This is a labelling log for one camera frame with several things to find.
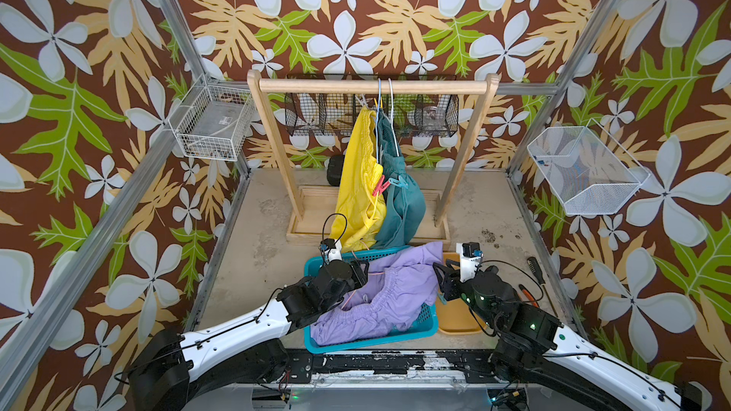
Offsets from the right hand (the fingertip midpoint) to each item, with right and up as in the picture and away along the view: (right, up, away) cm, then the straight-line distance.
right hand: (435, 264), depth 74 cm
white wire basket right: (+47, +26, +9) cm, 55 cm away
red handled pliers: (+32, -13, +12) cm, 36 cm away
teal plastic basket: (-2, -18, +4) cm, 19 cm away
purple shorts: (-9, -6, +3) cm, 12 cm away
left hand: (-18, -1, +4) cm, 18 cm away
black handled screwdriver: (+36, -4, +16) cm, 40 cm away
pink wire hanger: (-14, -4, +7) cm, 16 cm away
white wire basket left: (-65, +41, +10) cm, 78 cm away
